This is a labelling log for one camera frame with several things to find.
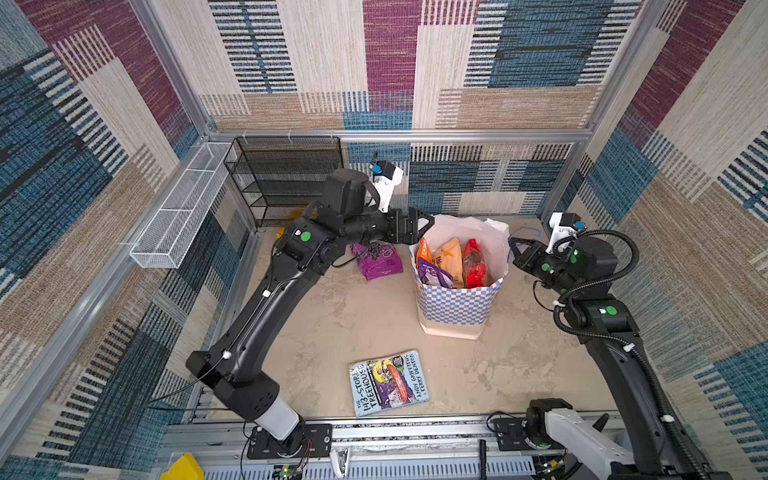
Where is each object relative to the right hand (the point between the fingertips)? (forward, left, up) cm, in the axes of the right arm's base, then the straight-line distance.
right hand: (508, 244), depth 70 cm
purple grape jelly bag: (+18, +31, -27) cm, 45 cm away
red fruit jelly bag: (+7, +3, -18) cm, 19 cm away
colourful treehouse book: (-21, +29, -30) cm, 47 cm away
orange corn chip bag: (+11, +17, -15) cm, 25 cm away
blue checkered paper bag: (-8, +9, -17) cm, 21 cm away
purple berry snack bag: (+3, +15, -16) cm, 23 cm away
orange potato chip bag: (+12, +9, -20) cm, 25 cm away
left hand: (0, +21, +11) cm, 23 cm away
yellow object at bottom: (-38, +77, -33) cm, 92 cm away
